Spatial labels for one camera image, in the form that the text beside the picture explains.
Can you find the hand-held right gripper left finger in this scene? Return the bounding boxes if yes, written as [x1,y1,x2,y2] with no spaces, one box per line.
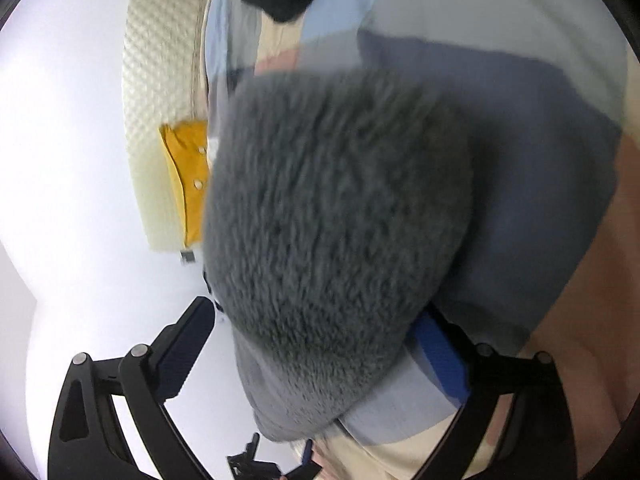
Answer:
[47,296,217,480]

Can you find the yellow crown pillow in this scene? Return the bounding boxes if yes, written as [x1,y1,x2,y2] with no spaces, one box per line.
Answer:
[159,120,212,247]

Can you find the cream quilted headboard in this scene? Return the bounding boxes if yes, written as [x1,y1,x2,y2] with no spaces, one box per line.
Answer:
[121,0,221,251]

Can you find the patchwork bed blanket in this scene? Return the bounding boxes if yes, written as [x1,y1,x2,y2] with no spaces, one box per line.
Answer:
[202,0,640,480]

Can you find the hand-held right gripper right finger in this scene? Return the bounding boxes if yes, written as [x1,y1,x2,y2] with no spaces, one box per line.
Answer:
[407,305,578,480]

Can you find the grey fleece jacket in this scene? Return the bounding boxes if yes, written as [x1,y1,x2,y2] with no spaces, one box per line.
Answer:
[202,67,476,443]

